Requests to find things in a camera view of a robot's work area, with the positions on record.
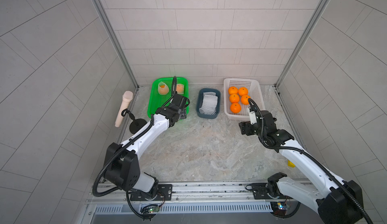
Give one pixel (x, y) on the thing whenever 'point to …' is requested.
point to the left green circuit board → (151, 209)
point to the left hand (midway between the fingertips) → (179, 109)
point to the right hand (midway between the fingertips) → (244, 122)
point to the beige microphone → (127, 97)
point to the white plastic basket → (254, 91)
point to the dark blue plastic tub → (200, 101)
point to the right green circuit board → (279, 208)
